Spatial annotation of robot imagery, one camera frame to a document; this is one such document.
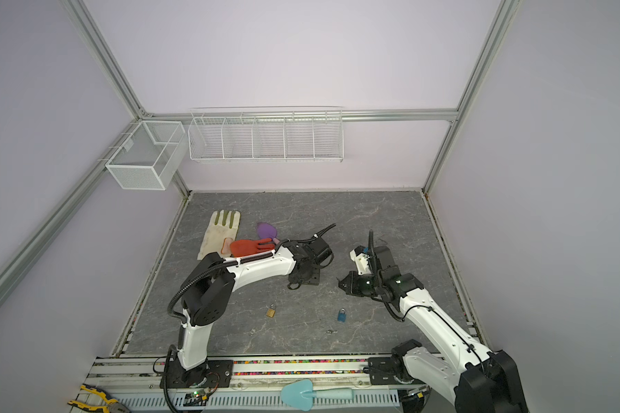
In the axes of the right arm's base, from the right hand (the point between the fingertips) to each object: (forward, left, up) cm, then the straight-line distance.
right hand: (341, 286), depth 80 cm
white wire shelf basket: (+54, +28, +20) cm, 64 cm away
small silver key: (-11, +3, -10) cm, 15 cm away
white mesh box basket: (+47, +73, +16) cm, 88 cm away
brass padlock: (-4, +23, -11) cm, 26 cm away
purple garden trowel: (+30, +30, -11) cm, 43 cm away
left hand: (+5, +10, -8) cm, 14 cm away
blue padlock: (-5, -1, -11) cm, 12 cm away
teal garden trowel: (-27, +12, -10) cm, 31 cm away
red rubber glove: (+20, +37, -8) cm, 43 cm away
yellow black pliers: (-30, +67, -8) cm, 74 cm away
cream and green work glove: (+32, +48, -9) cm, 59 cm away
